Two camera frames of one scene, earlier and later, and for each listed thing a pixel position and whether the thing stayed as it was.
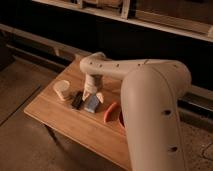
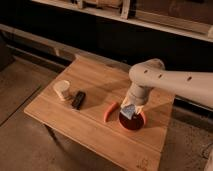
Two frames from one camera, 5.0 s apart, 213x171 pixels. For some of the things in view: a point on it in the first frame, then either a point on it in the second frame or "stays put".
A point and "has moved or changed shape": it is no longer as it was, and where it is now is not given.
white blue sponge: x=91 y=103 has moved or changed shape
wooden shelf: x=59 y=31 stays put
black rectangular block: x=77 y=100 stays put
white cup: x=60 y=87 stays put
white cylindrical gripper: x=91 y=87 -> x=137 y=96
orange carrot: x=108 y=109 stays put
